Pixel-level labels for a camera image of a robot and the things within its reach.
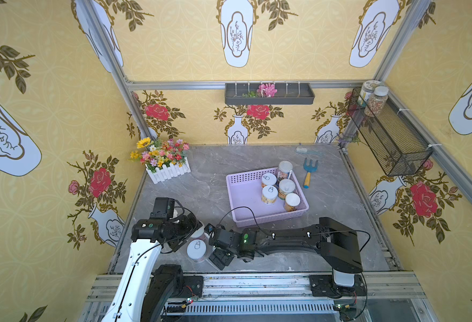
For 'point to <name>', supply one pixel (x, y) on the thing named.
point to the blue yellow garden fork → (310, 169)
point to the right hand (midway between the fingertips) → (220, 242)
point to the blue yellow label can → (285, 170)
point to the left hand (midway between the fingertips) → (188, 231)
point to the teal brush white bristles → (304, 151)
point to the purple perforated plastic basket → (245, 191)
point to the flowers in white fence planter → (163, 160)
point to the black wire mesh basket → (395, 141)
